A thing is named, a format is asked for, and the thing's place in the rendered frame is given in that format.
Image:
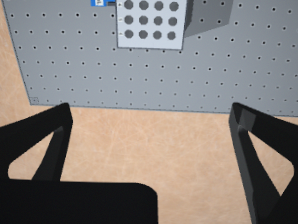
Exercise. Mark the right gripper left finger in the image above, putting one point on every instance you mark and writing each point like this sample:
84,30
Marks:
18,137

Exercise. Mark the grey rectangular plate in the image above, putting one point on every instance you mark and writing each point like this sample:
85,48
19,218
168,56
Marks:
243,51

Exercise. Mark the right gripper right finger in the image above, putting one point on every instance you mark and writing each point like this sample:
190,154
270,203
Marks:
260,192

